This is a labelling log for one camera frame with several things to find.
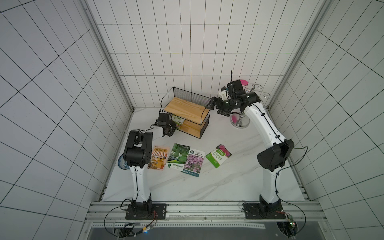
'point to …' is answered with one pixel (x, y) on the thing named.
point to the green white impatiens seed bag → (218, 156)
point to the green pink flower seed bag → (178, 121)
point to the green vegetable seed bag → (177, 157)
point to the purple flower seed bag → (193, 162)
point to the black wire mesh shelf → (190, 106)
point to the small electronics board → (289, 229)
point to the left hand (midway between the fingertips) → (176, 126)
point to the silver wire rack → (252, 89)
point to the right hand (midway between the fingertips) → (205, 108)
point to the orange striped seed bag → (158, 157)
